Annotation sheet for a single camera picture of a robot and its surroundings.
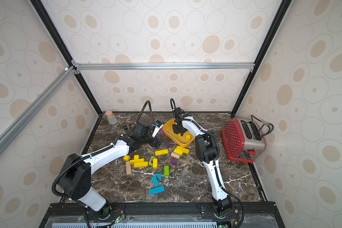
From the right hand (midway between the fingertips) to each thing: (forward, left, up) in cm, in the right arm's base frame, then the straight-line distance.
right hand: (184, 129), depth 106 cm
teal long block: (-43, +16, -3) cm, 46 cm away
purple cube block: (-24, +7, -3) cm, 26 cm away
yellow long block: (-19, +16, -1) cm, 25 cm away
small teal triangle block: (-35, +14, 0) cm, 38 cm away
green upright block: (-32, +11, -1) cm, 33 cm away
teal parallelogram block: (-38, +17, -2) cm, 42 cm away
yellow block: (-28, +18, 0) cm, 33 cm away
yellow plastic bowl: (-8, +1, -2) cm, 9 cm away
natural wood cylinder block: (-21, +6, -2) cm, 22 cm away
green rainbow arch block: (-28, +22, 0) cm, 35 cm away
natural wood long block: (-31, +35, -1) cm, 47 cm away
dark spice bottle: (0, +42, +2) cm, 42 cm away
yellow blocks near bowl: (-17, +3, -2) cm, 17 cm away
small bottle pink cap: (+7, +58, +1) cm, 59 cm away
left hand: (-15, +14, +14) cm, 25 cm away
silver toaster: (-15, -41, +13) cm, 46 cm away
